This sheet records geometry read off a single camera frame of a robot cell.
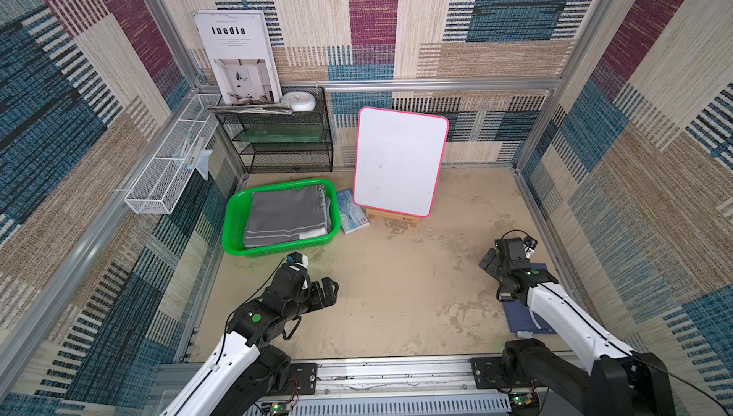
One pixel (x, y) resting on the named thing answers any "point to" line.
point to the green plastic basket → (235, 214)
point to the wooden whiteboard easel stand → (413, 220)
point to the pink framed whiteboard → (399, 160)
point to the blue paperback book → (353, 217)
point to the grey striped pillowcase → (287, 214)
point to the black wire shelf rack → (282, 142)
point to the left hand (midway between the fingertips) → (326, 288)
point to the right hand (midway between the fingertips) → (500, 262)
